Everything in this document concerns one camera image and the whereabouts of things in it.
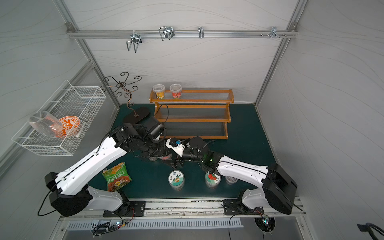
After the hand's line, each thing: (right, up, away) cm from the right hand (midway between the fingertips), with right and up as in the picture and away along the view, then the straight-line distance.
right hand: (165, 151), depth 70 cm
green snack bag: (-28, -17, +10) cm, 35 cm away
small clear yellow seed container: (-5, +32, +11) cm, 34 cm away
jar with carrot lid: (+5, -16, +5) cm, 17 cm away
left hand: (+1, -1, -3) cm, 3 cm away
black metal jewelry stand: (-32, +17, +41) cm, 55 cm away
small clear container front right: (+33, -17, +8) cm, 38 cm away
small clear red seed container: (+4, +32, +11) cm, 34 cm away
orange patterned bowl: (-43, +12, -5) cm, 45 cm away
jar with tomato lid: (+23, -16, +5) cm, 29 cm away
